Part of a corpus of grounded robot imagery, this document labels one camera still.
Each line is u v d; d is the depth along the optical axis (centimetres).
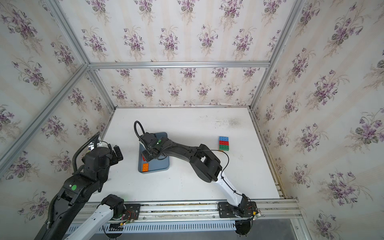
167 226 73
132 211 73
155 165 88
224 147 93
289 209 76
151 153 67
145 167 86
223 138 98
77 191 43
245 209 64
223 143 97
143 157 81
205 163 55
